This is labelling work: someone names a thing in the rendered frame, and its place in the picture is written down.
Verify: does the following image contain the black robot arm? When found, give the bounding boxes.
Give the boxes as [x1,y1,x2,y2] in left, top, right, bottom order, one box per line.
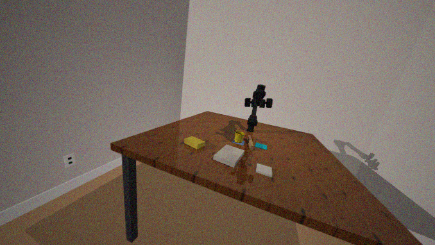
[247,85,266,132]

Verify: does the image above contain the yellow rectangular block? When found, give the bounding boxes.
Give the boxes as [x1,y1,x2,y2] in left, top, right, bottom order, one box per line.
[184,136,205,149]

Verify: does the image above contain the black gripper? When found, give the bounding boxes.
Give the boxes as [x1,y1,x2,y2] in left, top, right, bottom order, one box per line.
[244,97,273,108]

